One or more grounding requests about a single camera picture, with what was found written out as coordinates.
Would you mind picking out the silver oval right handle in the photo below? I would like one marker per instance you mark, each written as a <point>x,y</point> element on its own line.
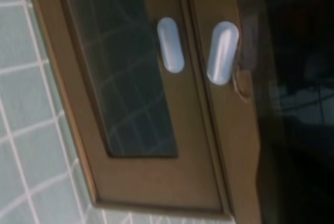
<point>222,52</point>

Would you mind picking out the silver oval left handle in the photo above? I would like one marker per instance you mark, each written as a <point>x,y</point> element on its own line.
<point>170,45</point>

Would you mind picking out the cyan grid tablecloth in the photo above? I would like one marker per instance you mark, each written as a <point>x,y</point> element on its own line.
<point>41,177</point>

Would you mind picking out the silver oval handle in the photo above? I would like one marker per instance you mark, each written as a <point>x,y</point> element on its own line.
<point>170,45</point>
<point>222,52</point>

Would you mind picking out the brown cardboard shoebox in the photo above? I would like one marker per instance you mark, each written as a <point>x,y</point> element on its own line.
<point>149,140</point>

